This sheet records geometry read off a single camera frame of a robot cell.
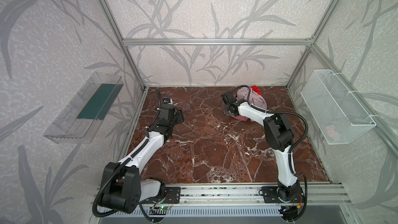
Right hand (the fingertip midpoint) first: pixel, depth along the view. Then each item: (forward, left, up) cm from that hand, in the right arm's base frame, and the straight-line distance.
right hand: (232, 104), depth 103 cm
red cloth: (+18, -21, -5) cm, 28 cm away
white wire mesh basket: (-29, -38, +28) cm, 56 cm away
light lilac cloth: (+2, -15, +3) cm, 15 cm away
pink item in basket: (-29, -43, +15) cm, 54 cm away
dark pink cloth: (-8, -2, -4) cm, 9 cm away
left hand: (-11, +33, +11) cm, 36 cm away
